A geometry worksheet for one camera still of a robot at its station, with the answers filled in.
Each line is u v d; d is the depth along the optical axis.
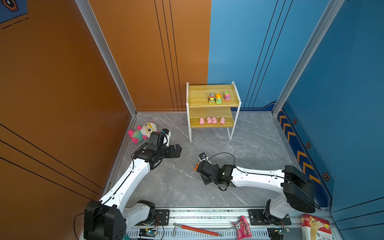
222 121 0.91
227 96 0.80
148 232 0.71
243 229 0.70
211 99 0.79
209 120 0.92
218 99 0.79
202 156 0.72
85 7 0.70
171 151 0.72
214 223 0.72
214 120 0.91
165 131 0.74
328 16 0.72
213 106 0.79
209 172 0.62
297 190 0.42
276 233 0.71
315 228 0.67
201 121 0.91
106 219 0.39
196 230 0.70
